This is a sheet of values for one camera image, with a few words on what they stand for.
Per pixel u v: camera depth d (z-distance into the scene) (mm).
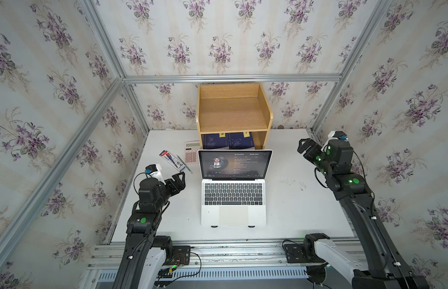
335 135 613
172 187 649
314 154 619
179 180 669
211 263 722
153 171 637
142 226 501
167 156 1045
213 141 905
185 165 1016
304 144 645
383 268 370
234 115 823
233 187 983
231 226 799
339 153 498
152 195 538
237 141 905
